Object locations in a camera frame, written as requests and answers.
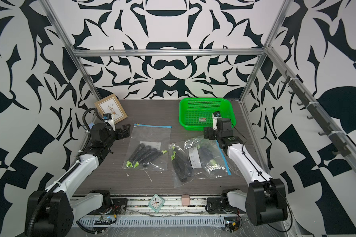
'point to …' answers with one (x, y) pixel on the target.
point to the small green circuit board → (100, 222)
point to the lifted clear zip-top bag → (193, 144)
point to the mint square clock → (156, 203)
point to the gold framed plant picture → (111, 105)
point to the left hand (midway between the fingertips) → (120, 123)
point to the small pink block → (185, 200)
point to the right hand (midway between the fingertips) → (212, 125)
